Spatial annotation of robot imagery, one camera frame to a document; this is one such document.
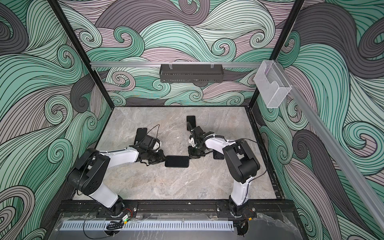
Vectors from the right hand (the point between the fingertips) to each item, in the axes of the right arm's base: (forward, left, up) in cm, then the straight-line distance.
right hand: (189, 157), depth 91 cm
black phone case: (+18, +35, -1) cm, 40 cm away
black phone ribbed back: (+33, -1, -2) cm, 33 cm away
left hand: (-1, +14, 0) cm, 14 cm away
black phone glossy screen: (-3, +7, +1) cm, 8 cm away
